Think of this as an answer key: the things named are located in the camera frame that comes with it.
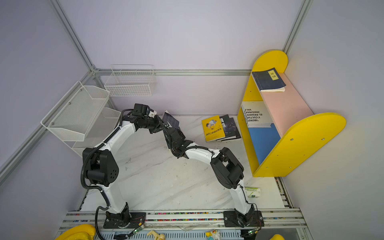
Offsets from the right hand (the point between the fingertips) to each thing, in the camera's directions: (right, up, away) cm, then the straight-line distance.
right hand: (173, 130), depth 92 cm
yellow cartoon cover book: (+27, +1, +18) cm, 33 cm away
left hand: (-2, +3, -4) cm, 6 cm away
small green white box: (+45, -33, -13) cm, 57 cm away
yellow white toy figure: (+23, -48, -25) cm, 58 cm away
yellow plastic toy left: (-39, -47, -24) cm, 66 cm away
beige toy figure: (-4, -49, -23) cm, 55 cm away
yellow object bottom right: (+52, -48, -25) cm, 75 cm away
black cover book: (+39, +2, +16) cm, 42 cm away
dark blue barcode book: (-1, +6, +9) cm, 11 cm away
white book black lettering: (+54, +10, +4) cm, 55 cm away
